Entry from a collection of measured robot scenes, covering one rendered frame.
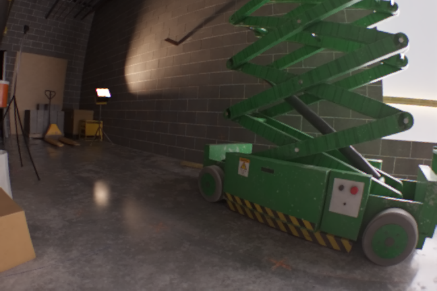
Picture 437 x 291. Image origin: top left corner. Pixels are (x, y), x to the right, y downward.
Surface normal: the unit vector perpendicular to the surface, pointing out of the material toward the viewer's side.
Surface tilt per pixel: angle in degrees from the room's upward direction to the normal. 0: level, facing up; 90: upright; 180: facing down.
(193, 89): 90
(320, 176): 90
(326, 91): 90
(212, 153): 90
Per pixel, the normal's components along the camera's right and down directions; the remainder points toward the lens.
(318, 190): -0.75, -0.03
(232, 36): -0.54, -0.02
